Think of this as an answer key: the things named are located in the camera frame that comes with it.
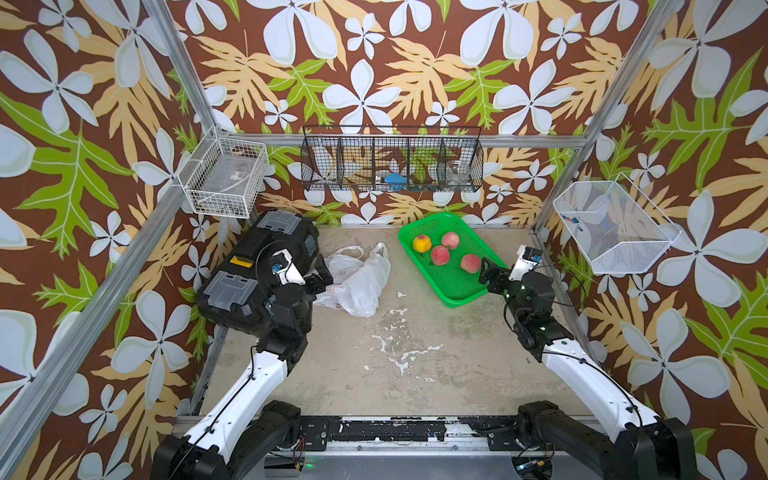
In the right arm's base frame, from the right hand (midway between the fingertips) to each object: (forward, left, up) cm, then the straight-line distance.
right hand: (496, 260), depth 80 cm
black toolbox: (-6, +71, -5) cm, 71 cm away
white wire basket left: (+22, +78, +12) cm, 82 cm away
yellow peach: (+22, +17, -18) cm, 33 cm away
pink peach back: (+23, +6, -17) cm, 30 cm away
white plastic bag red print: (-2, +38, -8) cm, 39 cm away
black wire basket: (+38, +28, +8) cm, 48 cm away
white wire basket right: (+7, -35, +4) cm, 36 cm away
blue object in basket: (+28, +27, +6) cm, 39 cm away
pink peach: (+12, +1, -17) cm, 21 cm away
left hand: (-2, +51, +4) cm, 51 cm away
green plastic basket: (+7, +7, -24) cm, 26 cm away
